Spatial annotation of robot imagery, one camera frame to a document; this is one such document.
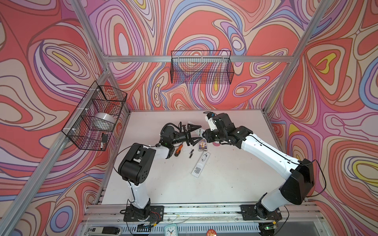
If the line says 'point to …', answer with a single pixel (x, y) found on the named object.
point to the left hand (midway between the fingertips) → (202, 133)
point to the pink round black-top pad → (216, 144)
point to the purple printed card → (203, 145)
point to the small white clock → (171, 230)
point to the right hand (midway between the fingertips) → (205, 137)
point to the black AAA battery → (191, 153)
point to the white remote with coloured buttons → (200, 132)
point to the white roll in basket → (103, 120)
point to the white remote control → (201, 164)
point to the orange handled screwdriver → (178, 151)
